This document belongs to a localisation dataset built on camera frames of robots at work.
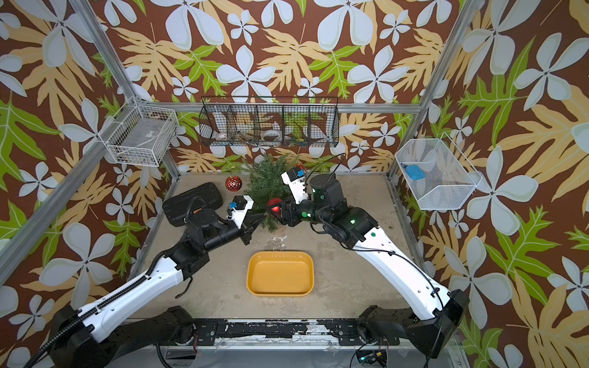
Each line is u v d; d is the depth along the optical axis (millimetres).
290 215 556
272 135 985
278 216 606
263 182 734
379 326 372
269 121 965
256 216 675
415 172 858
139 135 854
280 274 849
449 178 786
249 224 636
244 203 595
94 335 397
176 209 1001
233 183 734
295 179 562
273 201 636
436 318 377
